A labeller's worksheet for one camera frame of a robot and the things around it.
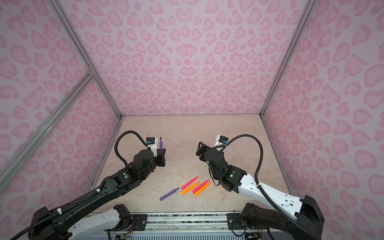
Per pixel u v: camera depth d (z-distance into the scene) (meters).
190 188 0.84
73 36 0.77
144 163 0.56
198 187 0.84
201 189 0.84
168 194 0.82
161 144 0.75
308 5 0.69
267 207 0.47
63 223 0.41
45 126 0.63
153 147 0.66
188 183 0.86
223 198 0.81
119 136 0.53
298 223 0.37
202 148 0.66
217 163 0.52
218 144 0.65
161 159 0.68
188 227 0.73
